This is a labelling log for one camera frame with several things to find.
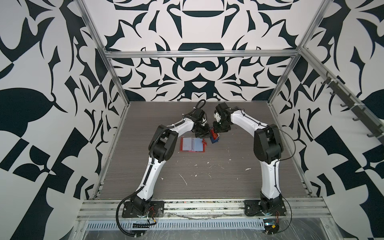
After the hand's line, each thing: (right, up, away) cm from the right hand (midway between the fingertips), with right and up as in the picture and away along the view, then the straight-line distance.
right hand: (217, 128), depth 98 cm
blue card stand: (-4, -6, +1) cm, 7 cm away
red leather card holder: (-16, -10, -1) cm, 19 cm away
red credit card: (-2, -4, 0) cm, 4 cm away
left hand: (-3, -3, +1) cm, 4 cm away
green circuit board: (+21, -44, -27) cm, 55 cm away
